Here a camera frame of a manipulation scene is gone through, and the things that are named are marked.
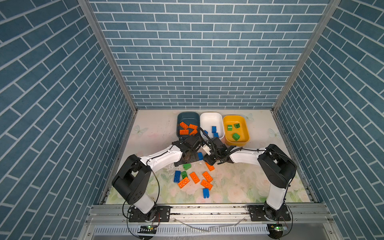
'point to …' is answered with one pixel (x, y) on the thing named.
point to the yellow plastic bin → (242, 130)
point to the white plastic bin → (209, 119)
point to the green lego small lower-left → (184, 174)
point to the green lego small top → (237, 125)
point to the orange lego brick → (183, 125)
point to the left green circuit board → (147, 229)
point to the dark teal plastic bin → (188, 123)
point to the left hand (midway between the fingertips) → (190, 159)
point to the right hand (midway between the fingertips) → (204, 155)
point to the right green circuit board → (276, 230)
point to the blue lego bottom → (206, 193)
